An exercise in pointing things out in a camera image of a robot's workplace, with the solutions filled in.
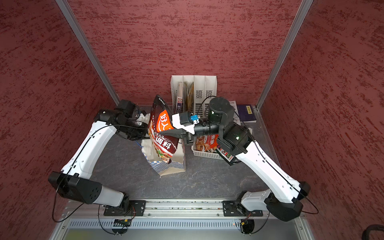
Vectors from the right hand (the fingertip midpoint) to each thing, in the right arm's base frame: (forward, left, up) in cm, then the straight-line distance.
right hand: (161, 132), depth 47 cm
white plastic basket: (+12, -22, -43) cm, 50 cm away
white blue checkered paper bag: (-2, -2, -22) cm, 22 cm away
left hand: (+12, +13, -24) cm, 29 cm away
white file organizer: (+62, -19, -32) cm, 72 cm away
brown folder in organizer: (+47, -6, -27) cm, 54 cm away
